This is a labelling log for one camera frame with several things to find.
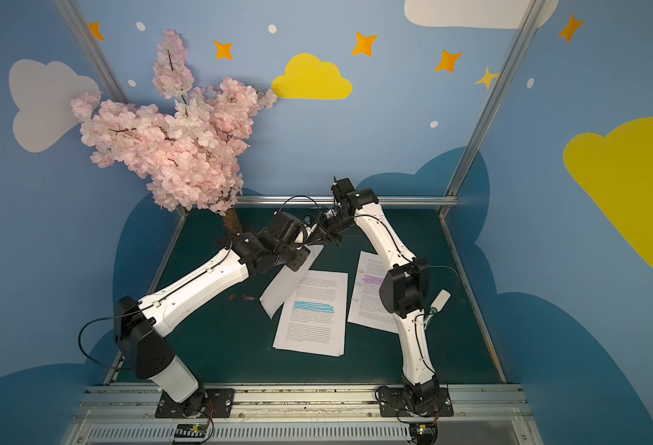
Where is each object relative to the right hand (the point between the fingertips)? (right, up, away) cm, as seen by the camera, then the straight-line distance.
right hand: (310, 238), depth 84 cm
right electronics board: (+31, -52, -11) cm, 62 cm away
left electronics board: (-31, -52, -11) cm, 62 cm away
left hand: (-3, -1, -3) cm, 5 cm away
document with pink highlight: (-6, -12, -8) cm, 16 cm away
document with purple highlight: (+18, -24, +9) cm, 31 cm away
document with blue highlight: (0, -26, +7) cm, 27 cm away
